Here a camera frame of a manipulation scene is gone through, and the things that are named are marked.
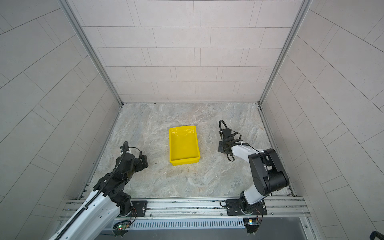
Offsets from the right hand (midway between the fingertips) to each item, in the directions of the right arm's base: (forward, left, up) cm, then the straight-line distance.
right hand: (223, 147), depth 95 cm
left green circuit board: (-38, +52, +6) cm, 64 cm away
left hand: (-8, +46, +9) cm, 48 cm away
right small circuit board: (-39, -6, -1) cm, 40 cm away
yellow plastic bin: (+1, +25, +2) cm, 25 cm away
